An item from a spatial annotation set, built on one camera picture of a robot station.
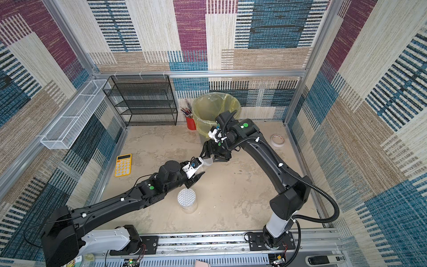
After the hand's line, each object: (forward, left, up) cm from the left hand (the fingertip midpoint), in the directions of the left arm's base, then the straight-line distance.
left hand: (200, 166), depth 77 cm
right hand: (-2, -4, +7) cm, 9 cm away
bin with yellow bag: (+39, -3, +3) cm, 39 cm away
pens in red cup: (+46, +11, -7) cm, 47 cm away
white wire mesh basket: (+8, +57, +15) cm, 59 cm away
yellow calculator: (+13, +47, -18) cm, 52 cm away
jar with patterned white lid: (-12, +6, -7) cm, 16 cm away
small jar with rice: (-3, -4, +9) cm, 10 cm away
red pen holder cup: (+43, +10, -15) cm, 46 cm away
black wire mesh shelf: (+50, +39, 0) cm, 63 cm away
